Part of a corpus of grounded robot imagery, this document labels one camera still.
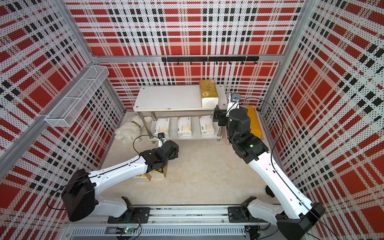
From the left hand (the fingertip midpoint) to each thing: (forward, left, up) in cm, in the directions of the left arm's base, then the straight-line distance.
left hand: (170, 149), depth 85 cm
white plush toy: (+16, +29, -3) cm, 33 cm away
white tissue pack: (+17, +7, +1) cm, 19 cm away
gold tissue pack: (-15, +13, -5) cm, 20 cm away
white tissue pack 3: (+18, -21, 0) cm, 28 cm away
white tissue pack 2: (+17, -7, 0) cm, 18 cm away
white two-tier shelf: (+20, -3, +21) cm, 29 cm away
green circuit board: (-38, +18, -10) cm, 43 cm away
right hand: (+5, -31, +29) cm, 43 cm away
